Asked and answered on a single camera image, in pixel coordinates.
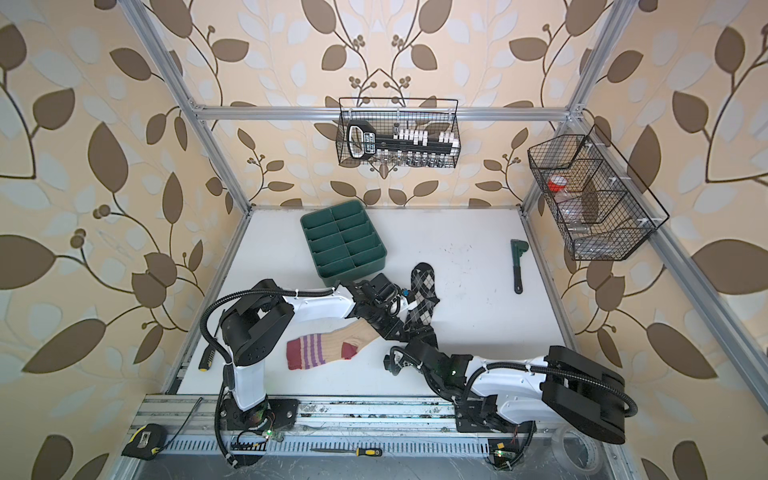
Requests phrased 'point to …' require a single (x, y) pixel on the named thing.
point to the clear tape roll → (593, 448)
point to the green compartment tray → (344, 243)
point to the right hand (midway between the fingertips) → (419, 332)
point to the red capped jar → (557, 183)
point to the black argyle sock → (423, 282)
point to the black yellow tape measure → (146, 441)
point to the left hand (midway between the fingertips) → (408, 336)
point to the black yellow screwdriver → (207, 358)
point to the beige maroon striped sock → (338, 344)
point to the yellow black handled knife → (359, 451)
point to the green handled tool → (517, 248)
